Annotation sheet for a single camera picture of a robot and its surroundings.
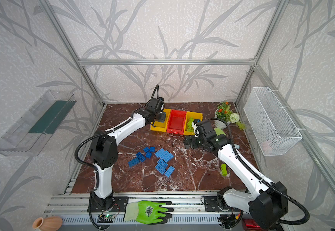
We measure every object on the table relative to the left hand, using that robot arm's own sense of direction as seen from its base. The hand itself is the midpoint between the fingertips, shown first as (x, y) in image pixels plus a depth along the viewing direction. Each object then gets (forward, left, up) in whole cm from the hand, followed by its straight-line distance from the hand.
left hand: (163, 110), depth 94 cm
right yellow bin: (+5, -22, -11) cm, 25 cm away
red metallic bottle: (-60, -44, -11) cm, 75 cm away
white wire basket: (-27, -51, +20) cm, 61 cm away
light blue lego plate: (-25, -1, -14) cm, 29 cm away
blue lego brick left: (-30, +18, -15) cm, 38 cm away
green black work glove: (-55, +5, -14) cm, 57 cm away
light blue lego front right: (-35, -5, -15) cm, 38 cm away
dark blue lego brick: (-26, +14, -15) cm, 33 cm away
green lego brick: (-4, -18, -12) cm, 22 cm away
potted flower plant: (0, -40, -1) cm, 40 cm away
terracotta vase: (-60, +44, -4) cm, 74 cm away
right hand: (-20, -17, +2) cm, 26 cm away
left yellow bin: (-5, +2, -11) cm, 13 cm away
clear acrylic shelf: (-29, +58, +15) cm, 67 cm away
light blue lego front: (-34, +1, -15) cm, 37 cm away
